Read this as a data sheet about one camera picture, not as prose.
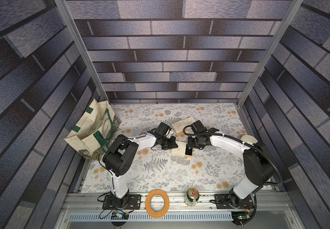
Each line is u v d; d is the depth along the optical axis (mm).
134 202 728
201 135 679
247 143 496
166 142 807
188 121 1050
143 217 699
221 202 729
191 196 660
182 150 904
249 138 927
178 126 1023
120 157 494
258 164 459
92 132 757
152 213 691
